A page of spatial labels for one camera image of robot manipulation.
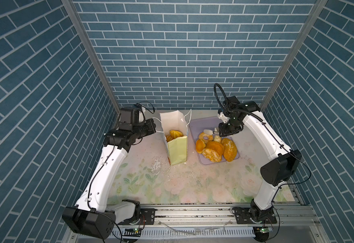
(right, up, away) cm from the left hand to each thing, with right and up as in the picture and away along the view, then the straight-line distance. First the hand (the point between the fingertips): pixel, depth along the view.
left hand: (157, 124), depth 73 cm
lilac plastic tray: (+31, -1, +41) cm, 51 cm away
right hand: (+34, -4, +9) cm, 36 cm away
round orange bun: (+23, -14, +23) cm, 36 cm away
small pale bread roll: (+34, -9, +22) cm, 42 cm away
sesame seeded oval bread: (+41, -16, +19) cm, 48 cm away
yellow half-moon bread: (+8, -6, +20) cm, 23 cm away
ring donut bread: (+28, -10, +30) cm, 42 cm away
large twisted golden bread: (+30, -16, +14) cm, 37 cm away
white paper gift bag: (+9, -13, +8) cm, 18 cm away
